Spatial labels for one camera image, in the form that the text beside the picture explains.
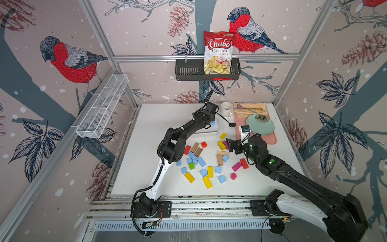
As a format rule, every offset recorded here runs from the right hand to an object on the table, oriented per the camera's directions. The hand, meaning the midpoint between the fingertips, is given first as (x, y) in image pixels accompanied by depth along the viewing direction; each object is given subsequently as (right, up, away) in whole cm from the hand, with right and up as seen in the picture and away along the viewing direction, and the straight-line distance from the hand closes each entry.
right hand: (233, 136), depth 81 cm
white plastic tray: (-8, +2, +25) cm, 26 cm away
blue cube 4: (-7, -21, +6) cm, 23 cm away
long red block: (-27, -10, +14) cm, 32 cm away
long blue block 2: (-17, -17, +10) cm, 26 cm away
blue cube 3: (-16, -21, +4) cm, 27 cm away
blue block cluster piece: (-23, -13, +12) cm, 30 cm away
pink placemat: (+12, +7, +29) cm, 32 cm away
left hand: (-10, +14, +23) cm, 29 cm away
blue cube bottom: (-6, -24, +3) cm, 25 cm away
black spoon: (+5, +5, +27) cm, 28 cm away
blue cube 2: (-28, -21, +7) cm, 35 cm away
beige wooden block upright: (-6, -16, +9) cm, 19 cm away
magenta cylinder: (0, -22, +1) cm, 22 cm away
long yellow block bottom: (-14, -26, +2) cm, 30 cm away
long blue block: (-31, -17, +7) cm, 36 cm away
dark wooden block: (-19, -11, +12) cm, 26 cm away
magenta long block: (+4, -19, +7) cm, 21 cm away
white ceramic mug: (+1, +17, +28) cm, 33 cm away
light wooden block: (-21, -9, +15) cm, 27 cm away
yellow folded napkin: (+17, +14, +34) cm, 40 cm away
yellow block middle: (-12, -20, +5) cm, 24 cm away
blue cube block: (-9, +6, +27) cm, 29 cm away
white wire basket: (-70, +9, -9) cm, 71 cm away
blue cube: (-3, -14, +9) cm, 17 cm away
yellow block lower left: (-24, -24, +3) cm, 34 cm away
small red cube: (-15, -7, +15) cm, 23 cm away
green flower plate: (+27, +5, +27) cm, 38 cm away
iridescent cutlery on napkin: (+14, +19, +39) cm, 45 cm away
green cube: (-23, -18, +7) cm, 31 cm away
